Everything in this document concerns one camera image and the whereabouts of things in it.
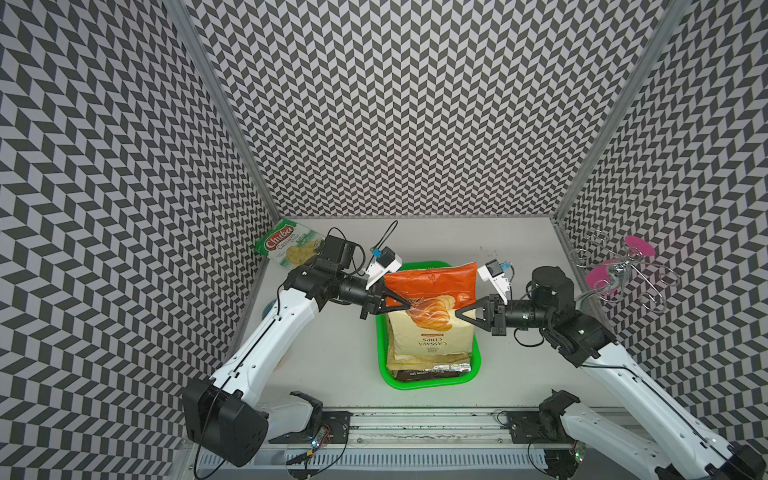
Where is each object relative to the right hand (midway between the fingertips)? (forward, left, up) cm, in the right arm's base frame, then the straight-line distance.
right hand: (460, 320), depth 64 cm
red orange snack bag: (+5, +1, +9) cm, 10 cm away
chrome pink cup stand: (+12, -39, +1) cm, 41 cm away
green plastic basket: (-9, +8, -18) cm, 21 cm away
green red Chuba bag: (+41, +54, -23) cm, 71 cm away
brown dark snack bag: (-5, +5, -19) cm, 20 cm away
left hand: (+2, +12, +1) cm, 13 cm away
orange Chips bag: (-1, +6, -3) cm, 7 cm away
